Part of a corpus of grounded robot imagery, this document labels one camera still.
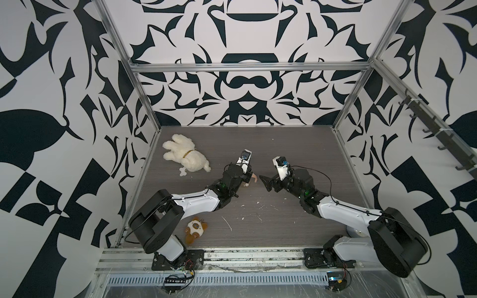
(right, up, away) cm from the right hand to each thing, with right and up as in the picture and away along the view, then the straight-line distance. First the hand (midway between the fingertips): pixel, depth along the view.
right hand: (268, 168), depth 84 cm
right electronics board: (+23, -42, -13) cm, 49 cm away
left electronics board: (-38, -43, -13) cm, 59 cm away
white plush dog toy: (-43, +8, +13) cm, 45 cm away
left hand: (-11, +5, +1) cm, 12 cm away
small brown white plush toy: (-32, -25, -5) cm, 41 cm away
